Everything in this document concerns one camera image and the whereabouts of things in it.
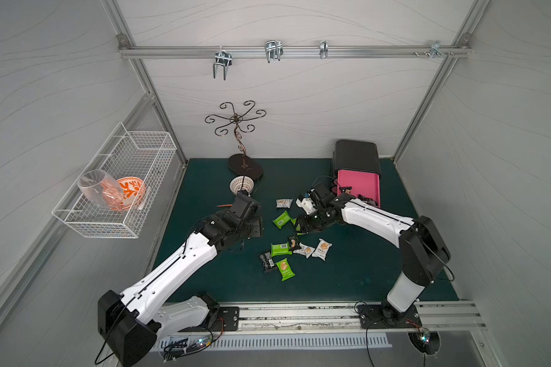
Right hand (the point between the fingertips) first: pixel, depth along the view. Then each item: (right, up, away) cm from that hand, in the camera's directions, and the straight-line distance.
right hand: (297, 229), depth 86 cm
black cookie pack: (-1, -6, +1) cm, 6 cm away
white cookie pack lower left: (+3, -8, +1) cm, 9 cm away
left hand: (-15, +4, -10) cm, 18 cm away
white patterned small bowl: (-28, +17, +21) cm, 39 cm away
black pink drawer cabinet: (+28, +25, +15) cm, 41 cm away
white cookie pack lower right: (+10, -9, +2) cm, 13 cm away
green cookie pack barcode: (-6, -8, +2) cm, 11 cm away
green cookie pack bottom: (-5, -14, -3) cm, 15 cm away
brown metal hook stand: (-27, +27, +29) cm, 48 cm away
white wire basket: (-55, +28, -6) cm, 62 cm away
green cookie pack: (-6, +2, +10) cm, 12 cm away
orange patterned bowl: (-50, +16, -20) cm, 56 cm away
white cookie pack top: (-5, +9, +15) cm, 18 cm away
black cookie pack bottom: (-11, -12, -2) cm, 16 cm away
